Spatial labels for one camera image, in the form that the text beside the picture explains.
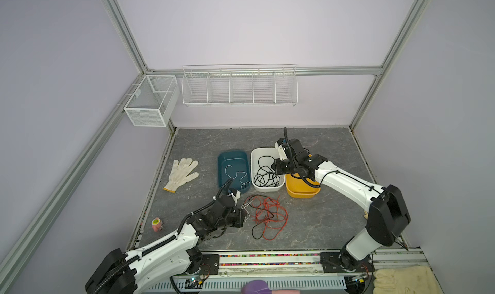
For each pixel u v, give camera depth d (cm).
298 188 91
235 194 77
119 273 41
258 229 82
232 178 100
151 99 101
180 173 100
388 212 44
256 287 70
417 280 71
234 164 103
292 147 64
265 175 97
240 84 98
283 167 75
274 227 83
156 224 80
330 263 73
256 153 105
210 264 73
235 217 72
